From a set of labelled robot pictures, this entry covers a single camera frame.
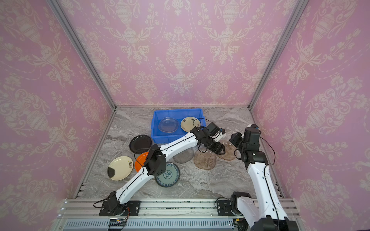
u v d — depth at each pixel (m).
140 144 0.98
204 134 0.71
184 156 0.92
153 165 0.62
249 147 0.58
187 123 1.07
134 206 0.75
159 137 1.06
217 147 0.79
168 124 1.06
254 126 0.70
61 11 0.71
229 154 0.93
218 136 0.77
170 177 0.85
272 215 0.39
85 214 0.73
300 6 0.69
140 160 0.90
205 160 0.92
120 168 0.88
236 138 0.70
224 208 0.73
